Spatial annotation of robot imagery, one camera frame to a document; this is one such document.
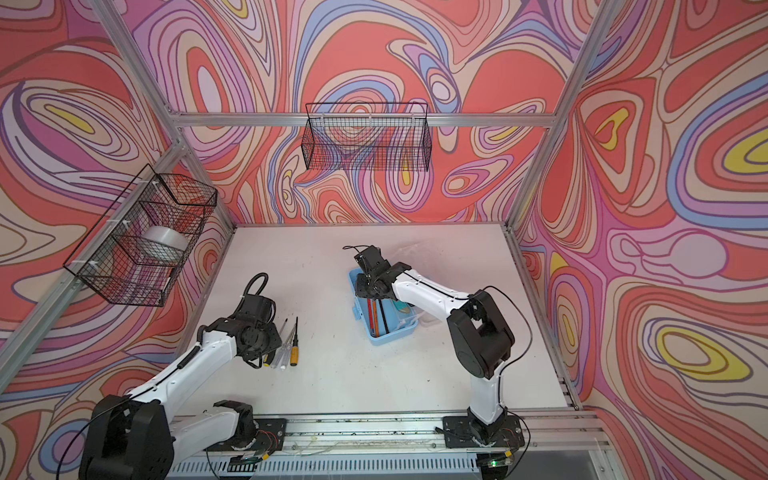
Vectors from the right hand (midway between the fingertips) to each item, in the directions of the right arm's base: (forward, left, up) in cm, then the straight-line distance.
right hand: (366, 294), depth 91 cm
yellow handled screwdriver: (-15, +21, -6) cm, 26 cm away
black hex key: (-5, -5, -7) cm, 10 cm away
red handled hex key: (-4, -1, -7) cm, 8 cm away
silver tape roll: (-1, +46, +26) cm, 53 cm away
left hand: (-12, +26, -5) cm, 29 cm away
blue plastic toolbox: (-9, -11, +1) cm, 14 cm away
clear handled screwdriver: (-16, +25, -7) cm, 31 cm away
